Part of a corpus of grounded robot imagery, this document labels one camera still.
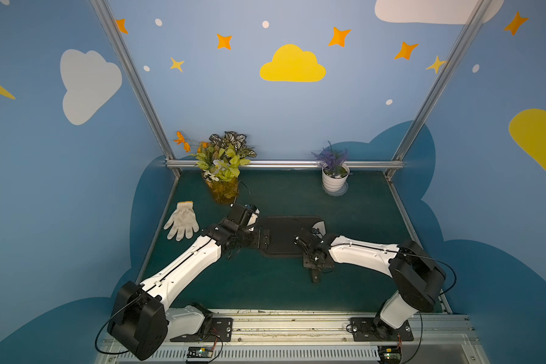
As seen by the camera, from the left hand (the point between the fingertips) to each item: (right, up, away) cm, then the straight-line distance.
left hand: (261, 235), depth 82 cm
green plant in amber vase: (-19, +29, +13) cm, 37 cm away
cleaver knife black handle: (+21, -16, +5) cm, 27 cm away
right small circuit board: (+43, -37, -10) cm, 57 cm away
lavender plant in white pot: (+34, +26, +23) cm, 49 cm away
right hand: (+20, -11, +7) cm, 24 cm away
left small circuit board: (-19, -36, -11) cm, 43 cm away
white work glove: (-37, +3, +19) cm, 42 cm away
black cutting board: (+8, +3, -9) cm, 12 cm away
